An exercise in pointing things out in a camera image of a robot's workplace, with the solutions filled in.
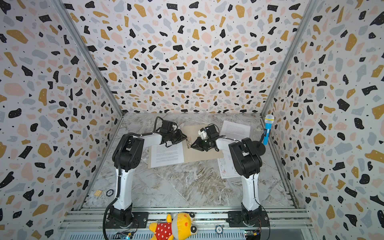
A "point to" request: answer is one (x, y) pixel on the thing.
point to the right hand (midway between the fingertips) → (189, 143)
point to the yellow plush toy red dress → (180, 227)
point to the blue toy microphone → (269, 120)
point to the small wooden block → (98, 193)
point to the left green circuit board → (127, 235)
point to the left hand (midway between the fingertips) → (188, 134)
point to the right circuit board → (252, 234)
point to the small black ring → (112, 192)
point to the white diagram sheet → (227, 166)
